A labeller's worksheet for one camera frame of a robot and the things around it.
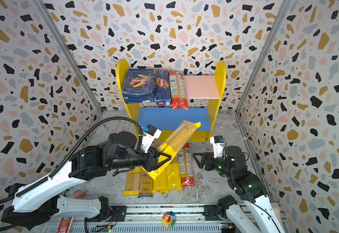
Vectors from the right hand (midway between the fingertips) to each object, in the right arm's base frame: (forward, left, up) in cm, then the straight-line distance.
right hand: (196, 153), depth 66 cm
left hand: (-8, +11, +12) cm, 18 cm away
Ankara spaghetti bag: (-7, +26, -26) cm, 37 cm away
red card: (-26, +62, -25) cm, 71 cm away
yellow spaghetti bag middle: (-6, +18, -25) cm, 31 cm away
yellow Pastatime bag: (-6, +34, -25) cm, 43 cm away
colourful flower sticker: (-23, +13, -26) cm, 37 cm away
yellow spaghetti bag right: (-1, +11, -24) cm, 27 cm away
